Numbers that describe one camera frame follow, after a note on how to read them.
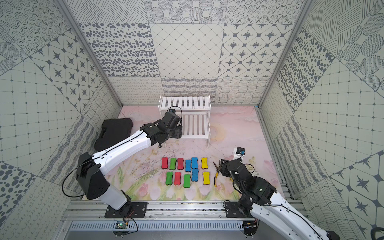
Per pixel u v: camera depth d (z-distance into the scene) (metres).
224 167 0.69
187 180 0.84
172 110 0.73
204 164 0.88
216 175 0.85
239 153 0.65
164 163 0.91
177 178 0.84
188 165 0.88
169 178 0.84
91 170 0.43
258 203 0.50
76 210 0.75
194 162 0.90
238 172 0.52
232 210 0.73
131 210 0.72
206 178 0.84
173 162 0.90
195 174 0.85
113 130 0.99
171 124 0.62
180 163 0.90
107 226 0.70
